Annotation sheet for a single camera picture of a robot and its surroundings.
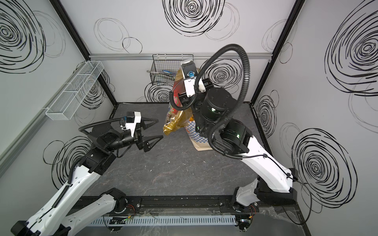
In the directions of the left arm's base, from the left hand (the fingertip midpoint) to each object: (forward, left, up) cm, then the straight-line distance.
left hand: (159, 129), depth 57 cm
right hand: (+7, -13, +21) cm, 26 cm away
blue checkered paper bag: (+11, -17, -30) cm, 36 cm away
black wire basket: (+54, +7, -6) cm, 54 cm away
